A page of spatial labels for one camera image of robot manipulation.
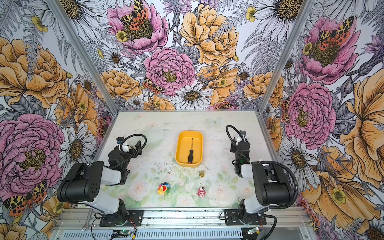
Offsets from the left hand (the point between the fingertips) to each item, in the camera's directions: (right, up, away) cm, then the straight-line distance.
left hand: (133, 145), depth 93 cm
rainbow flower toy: (+21, -22, -10) cm, 32 cm away
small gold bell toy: (+42, -16, -6) cm, 45 cm away
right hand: (+65, +2, +1) cm, 65 cm away
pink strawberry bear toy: (+41, -22, -15) cm, 49 cm away
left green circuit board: (+5, -38, -22) cm, 44 cm away
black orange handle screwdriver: (+35, -8, 0) cm, 36 cm away
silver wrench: (-14, -36, -21) cm, 44 cm away
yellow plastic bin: (+30, -1, +9) cm, 32 cm away
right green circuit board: (+64, -38, -22) cm, 77 cm away
